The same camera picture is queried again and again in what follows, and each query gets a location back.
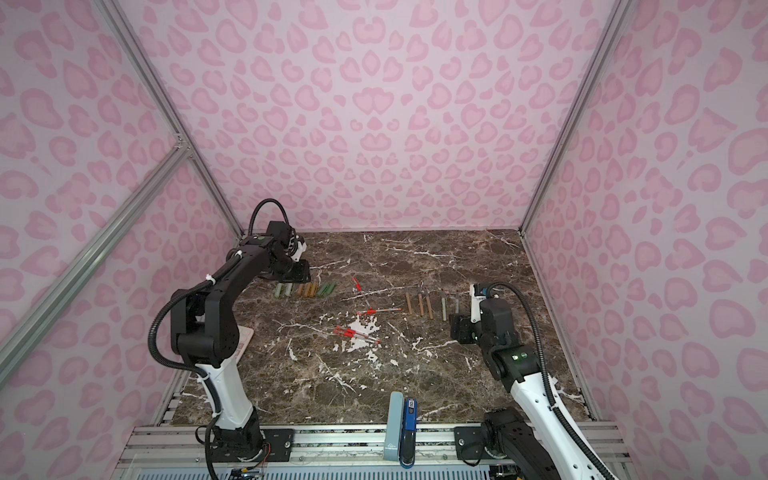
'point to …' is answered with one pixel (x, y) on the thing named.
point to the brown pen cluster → (408, 302)
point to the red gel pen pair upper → (340, 328)
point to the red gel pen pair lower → (347, 332)
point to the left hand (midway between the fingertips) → (306, 275)
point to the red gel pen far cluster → (359, 287)
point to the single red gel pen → (372, 311)
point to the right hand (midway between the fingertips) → (462, 315)
